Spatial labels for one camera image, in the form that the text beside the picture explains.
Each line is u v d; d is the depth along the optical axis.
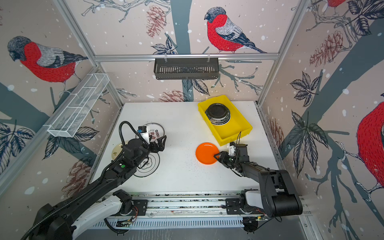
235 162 0.72
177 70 1.07
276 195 0.42
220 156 0.82
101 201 0.58
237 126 1.06
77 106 0.78
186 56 0.96
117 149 0.95
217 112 1.12
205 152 0.92
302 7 0.73
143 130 0.67
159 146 0.71
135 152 0.59
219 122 1.04
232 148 0.86
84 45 0.85
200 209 0.73
